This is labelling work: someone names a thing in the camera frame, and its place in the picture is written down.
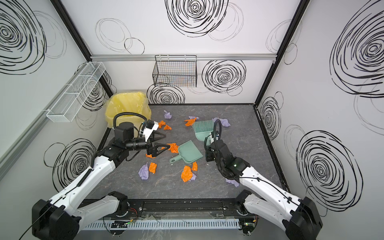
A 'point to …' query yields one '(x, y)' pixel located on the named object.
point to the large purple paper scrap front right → (233, 181)
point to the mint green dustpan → (188, 152)
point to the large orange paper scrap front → (187, 173)
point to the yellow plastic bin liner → (127, 102)
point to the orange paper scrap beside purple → (152, 166)
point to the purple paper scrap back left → (167, 115)
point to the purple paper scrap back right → (224, 121)
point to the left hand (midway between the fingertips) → (167, 141)
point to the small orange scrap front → (195, 166)
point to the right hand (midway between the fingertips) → (204, 148)
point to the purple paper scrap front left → (144, 172)
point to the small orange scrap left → (150, 156)
